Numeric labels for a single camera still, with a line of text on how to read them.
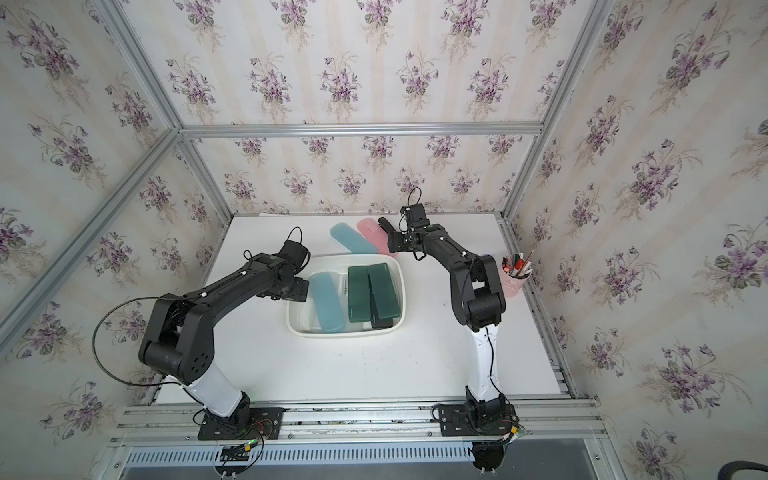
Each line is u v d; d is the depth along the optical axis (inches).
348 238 45.0
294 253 29.7
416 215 32.0
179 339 17.9
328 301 36.5
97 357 16.3
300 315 35.9
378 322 34.7
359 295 36.5
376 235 45.1
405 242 35.0
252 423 28.2
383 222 45.2
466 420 28.7
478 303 22.2
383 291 36.9
